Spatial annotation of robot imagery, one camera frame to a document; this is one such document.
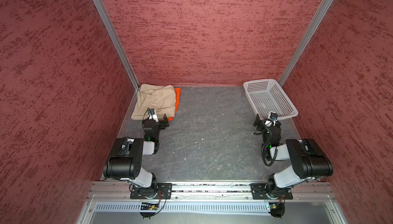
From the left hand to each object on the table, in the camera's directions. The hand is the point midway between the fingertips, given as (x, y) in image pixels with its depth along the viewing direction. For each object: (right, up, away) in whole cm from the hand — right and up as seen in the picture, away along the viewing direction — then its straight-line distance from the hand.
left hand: (158, 117), depth 94 cm
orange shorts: (+9, +18, +20) cm, 28 cm away
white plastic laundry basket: (+77, +14, +21) cm, 81 cm away
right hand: (+65, 0, -3) cm, 65 cm away
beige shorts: (-1, +12, +13) cm, 18 cm away
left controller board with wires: (+3, -40, -23) cm, 46 cm away
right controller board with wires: (+63, -41, -23) cm, 79 cm away
